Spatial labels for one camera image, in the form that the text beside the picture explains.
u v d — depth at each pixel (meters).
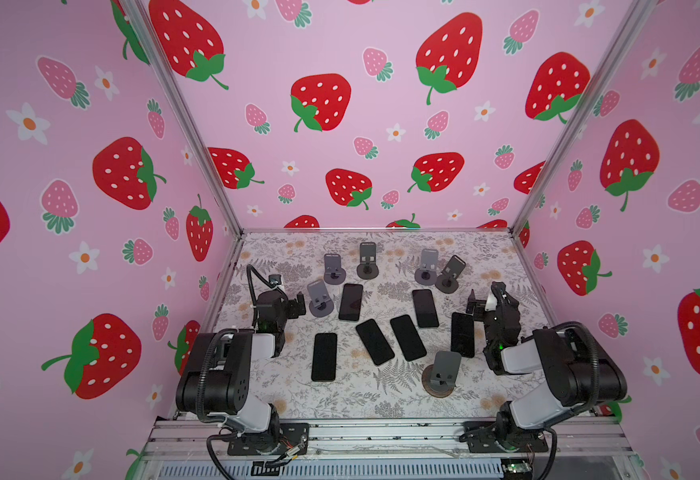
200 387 0.40
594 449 0.74
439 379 0.78
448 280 1.01
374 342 0.94
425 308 0.99
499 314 0.79
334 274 1.03
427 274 1.07
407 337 0.93
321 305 0.95
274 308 0.73
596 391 0.43
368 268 1.10
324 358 0.90
